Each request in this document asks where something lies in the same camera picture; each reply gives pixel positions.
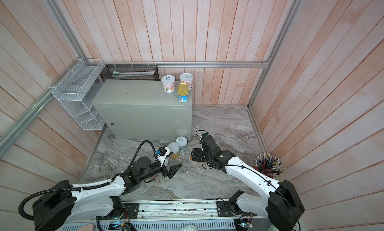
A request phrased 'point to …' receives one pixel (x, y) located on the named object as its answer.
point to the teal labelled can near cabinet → (182, 141)
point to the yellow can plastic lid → (174, 147)
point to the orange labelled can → (191, 159)
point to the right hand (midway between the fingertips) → (196, 153)
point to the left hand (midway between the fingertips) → (176, 161)
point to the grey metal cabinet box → (141, 109)
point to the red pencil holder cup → (268, 165)
